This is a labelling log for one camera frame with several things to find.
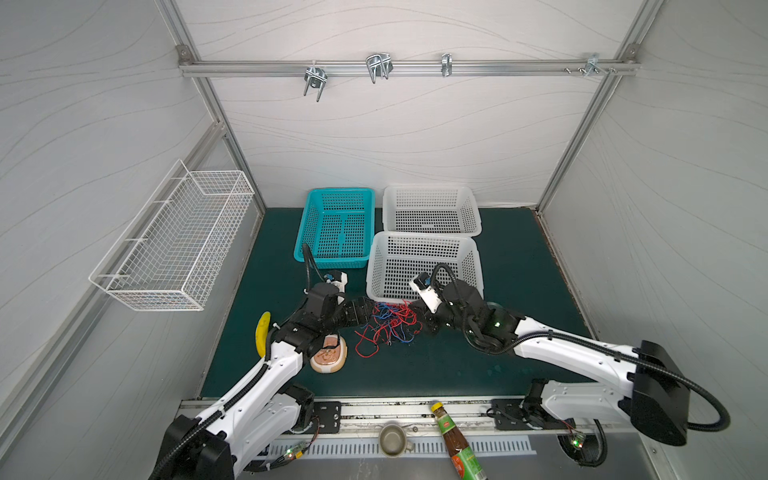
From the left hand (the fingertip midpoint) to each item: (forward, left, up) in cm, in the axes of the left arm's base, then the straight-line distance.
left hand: (368, 300), depth 82 cm
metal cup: (-31, -8, -11) cm, 34 cm away
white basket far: (+46, -25, -9) cm, 53 cm away
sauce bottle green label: (-35, -24, -7) cm, 43 cm away
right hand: (-1, -13, +5) cm, 14 cm away
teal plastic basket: (+37, +16, -11) cm, 42 cm away
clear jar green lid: (-11, -29, +19) cm, 36 cm away
